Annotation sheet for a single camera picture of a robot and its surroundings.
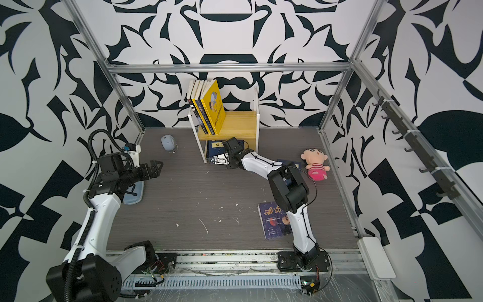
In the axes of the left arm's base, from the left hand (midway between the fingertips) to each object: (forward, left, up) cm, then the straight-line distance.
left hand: (151, 162), depth 79 cm
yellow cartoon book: (+21, -26, +13) cm, 36 cm away
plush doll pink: (+8, -75, -13) cm, 77 cm away
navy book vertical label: (+18, -24, -14) cm, 33 cm away
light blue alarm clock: (+22, +1, -15) cm, 27 cm away
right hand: (+14, -33, -12) cm, 38 cm away
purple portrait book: (-20, -52, -19) cm, 59 cm away
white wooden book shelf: (+21, -37, -1) cm, 42 cm away
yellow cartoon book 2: (+15, -20, +15) cm, 29 cm away
